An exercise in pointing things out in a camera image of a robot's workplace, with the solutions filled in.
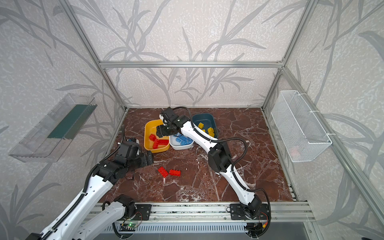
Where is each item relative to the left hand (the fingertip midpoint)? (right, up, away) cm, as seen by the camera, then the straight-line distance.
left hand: (149, 153), depth 78 cm
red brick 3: (+5, -13, +8) cm, 16 cm away
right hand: (+3, +13, +12) cm, 18 cm away
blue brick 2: (+20, +4, +19) cm, 28 cm away
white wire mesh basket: (+70, +11, -16) cm, 73 cm away
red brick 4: (+12, -13, +7) cm, 19 cm away
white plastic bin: (+12, +1, +16) cm, 20 cm away
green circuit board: (-7, -34, -7) cm, 36 cm away
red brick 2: (+2, +3, +21) cm, 21 cm away
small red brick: (-5, +6, +21) cm, 23 cm away
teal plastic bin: (+33, +17, +34) cm, 50 cm away
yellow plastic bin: (-9, +12, +28) cm, 32 cm away
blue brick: (+15, +5, +19) cm, 25 cm away
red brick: (-2, +1, +18) cm, 19 cm away
